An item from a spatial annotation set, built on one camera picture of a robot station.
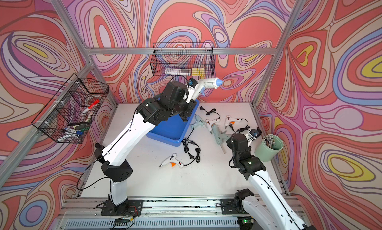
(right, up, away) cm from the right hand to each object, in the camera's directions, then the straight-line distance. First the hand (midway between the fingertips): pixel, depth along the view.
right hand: (236, 141), depth 78 cm
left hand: (-23, +21, -11) cm, 32 cm away
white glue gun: (-12, +8, +26) cm, 30 cm away
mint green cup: (+19, -2, 0) cm, 19 cm away
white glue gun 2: (+4, +10, +29) cm, 31 cm away
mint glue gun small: (-18, +9, +27) cm, 34 cm away
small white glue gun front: (-36, -14, +10) cm, 39 cm away
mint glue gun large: (-6, 0, +17) cm, 18 cm away
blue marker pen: (-79, +6, -10) cm, 80 cm away
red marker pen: (-77, +19, -1) cm, 79 cm away
